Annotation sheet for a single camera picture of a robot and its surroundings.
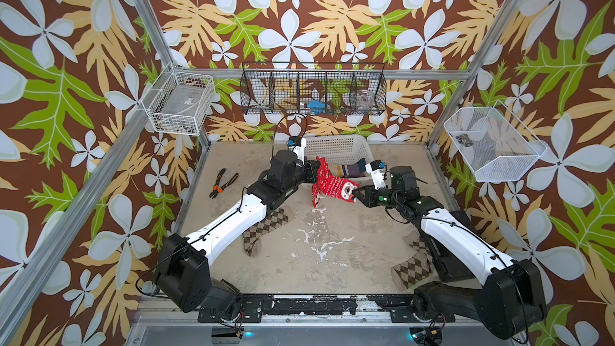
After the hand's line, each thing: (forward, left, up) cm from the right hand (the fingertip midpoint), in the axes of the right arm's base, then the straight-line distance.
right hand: (353, 190), depth 81 cm
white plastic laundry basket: (+33, -5, -16) cm, 37 cm away
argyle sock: (-21, -22, -18) cm, 35 cm away
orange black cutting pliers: (+15, +51, -17) cm, 56 cm away
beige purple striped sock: (+20, -4, -14) cm, 25 cm away
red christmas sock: (+3, +8, -1) cm, 9 cm away
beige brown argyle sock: (-10, +37, -17) cm, 42 cm away
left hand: (+5, +11, +10) cm, 16 cm away
